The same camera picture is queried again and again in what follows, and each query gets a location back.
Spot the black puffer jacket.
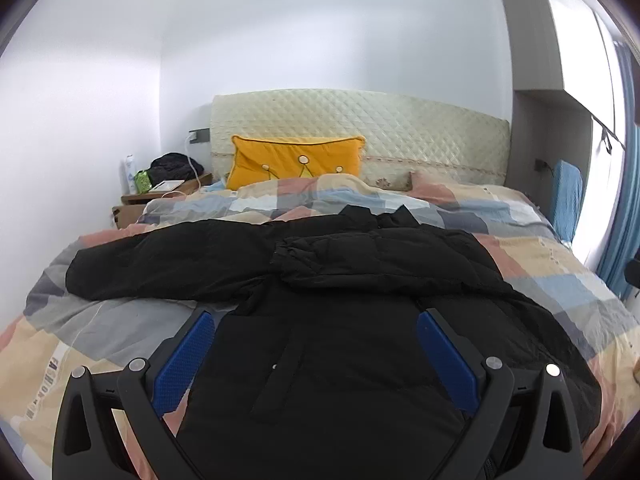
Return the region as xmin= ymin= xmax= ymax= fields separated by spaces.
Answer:
xmin=66 ymin=206 xmax=601 ymax=479

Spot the patchwork checkered duvet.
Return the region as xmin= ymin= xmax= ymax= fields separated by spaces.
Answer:
xmin=1 ymin=176 xmax=639 ymax=479

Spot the blue curtain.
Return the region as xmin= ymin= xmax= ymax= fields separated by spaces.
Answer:
xmin=597 ymin=42 xmax=639 ymax=301

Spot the wooden bedside table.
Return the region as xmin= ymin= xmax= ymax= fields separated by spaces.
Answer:
xmin=112 ymin=179 xmax=200 ymax=229

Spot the blue towel on chair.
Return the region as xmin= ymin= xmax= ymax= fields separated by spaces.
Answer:
xmin=548 ymin=159 xmax=584 ymax=245

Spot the white book on nightstand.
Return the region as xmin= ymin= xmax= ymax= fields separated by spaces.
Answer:
xmin=149 ymin=180 xmax=184 ymax=193

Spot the white spray bottle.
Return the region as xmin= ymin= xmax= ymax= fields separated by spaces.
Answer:
xmin=124 ymin=154 xmax=138 ymax=195

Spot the black bag on nightstand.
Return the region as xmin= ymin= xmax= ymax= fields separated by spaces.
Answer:
xmin=146 ymin=152 xmax=204 ymax=186

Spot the floral pillow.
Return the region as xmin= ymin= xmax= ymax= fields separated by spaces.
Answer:
xmin=359 ymin=156 xmax=414 ymax=192

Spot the orange crown cushion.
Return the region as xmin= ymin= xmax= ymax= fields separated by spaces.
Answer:
xmin=227 ymin=136 xmax=366 ymax=191

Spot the cream quilted headboard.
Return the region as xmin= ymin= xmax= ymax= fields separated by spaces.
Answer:
xmin=209 ymin=89 xmax=511 ymax=185

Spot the grey white wardrobe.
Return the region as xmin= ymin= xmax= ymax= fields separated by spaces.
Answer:
xmin=502 ymin=0 xmax=623 ymax=207

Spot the white charging cable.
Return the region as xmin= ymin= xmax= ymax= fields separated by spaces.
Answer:
xmin=164 ymin=131 xmax=202 ymax=198

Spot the grey wall socket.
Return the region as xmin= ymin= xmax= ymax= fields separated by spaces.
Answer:
xmin=188 ymin=128 xmax=210 ymax=144

